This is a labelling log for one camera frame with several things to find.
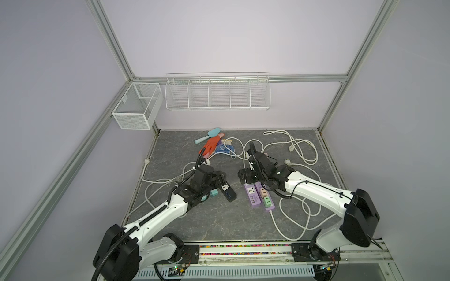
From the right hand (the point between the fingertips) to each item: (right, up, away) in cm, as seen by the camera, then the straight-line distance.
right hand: (245, 173), depth 83 cm
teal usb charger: (-16, -11, +7) cm, 21 cm away
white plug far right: (+31, +12, +26) cm, 42 cm away
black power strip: (-8, -11, +7) cm, 15 cm away
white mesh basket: (-61, +37, +19) cm, 73 cm away
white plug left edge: (-60, +4, +25) cm, 65 cm away
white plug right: (+27, +3, +20) cm, 33 cm away
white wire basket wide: (-8, +45, +19) cm, 50 cm away
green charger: (+10, -13, -1) cm, 17 cm away
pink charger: (+9, -9, +1) cm, 13 cm away
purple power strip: (+4, -12, +6) cm, 14 cm away
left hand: (-11, -2, -1) cm, 12 cm away
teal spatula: (-21, +22, +37) cm, 48 cm away
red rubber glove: (-20, +14, +26) cm, 35 cm away
